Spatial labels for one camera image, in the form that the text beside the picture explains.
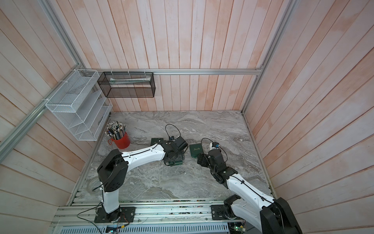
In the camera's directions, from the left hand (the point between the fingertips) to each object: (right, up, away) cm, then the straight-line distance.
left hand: (176, 158), depth 89 cm
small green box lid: (-2, -2, -2) cm, 3 cm away
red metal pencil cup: (-37, +9, +7) cm, 39 cm away
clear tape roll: (-48, -12, -7) cm, 50 cm away
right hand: (+16, +3, -2) cm, 16 cm away
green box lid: (-16, +10, +12) cm, 22 cm away
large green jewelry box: (+13, +4, +6) cm, 15 cm away
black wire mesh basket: (-37, +51, +15) cm, 65 cm away
